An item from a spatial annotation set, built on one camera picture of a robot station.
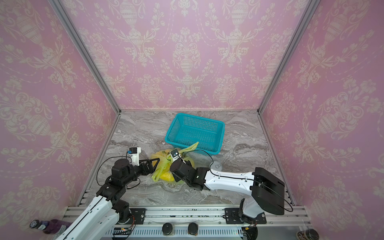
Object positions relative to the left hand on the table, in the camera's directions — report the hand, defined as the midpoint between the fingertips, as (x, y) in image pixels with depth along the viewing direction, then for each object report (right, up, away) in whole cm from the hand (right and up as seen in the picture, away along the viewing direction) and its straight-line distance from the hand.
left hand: (155, 161), depth 79 cm
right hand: (+11, -2, 0) cm, 11 cm away
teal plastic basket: (+15, +16, +30) cm, 37 cm away
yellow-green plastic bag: (+3, -6, +2) cm, 7 cm away
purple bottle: (-36, -22, -18) cm, 46 cm away
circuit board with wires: (-14, -33, -6) cm, 36 cm away
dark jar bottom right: (+69, -26, -18) cm, 75 cm away
